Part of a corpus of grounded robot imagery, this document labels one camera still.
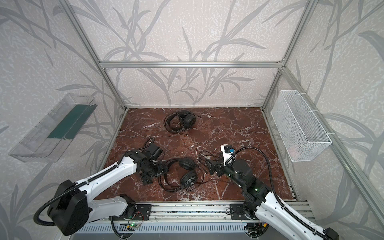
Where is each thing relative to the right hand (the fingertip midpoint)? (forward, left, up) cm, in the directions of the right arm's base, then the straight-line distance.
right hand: (213, 152), depth 74 cm
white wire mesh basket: (-1, -36, +16) cm, 40 cm away
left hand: (-5, +25, -13) cm, 29 cm away
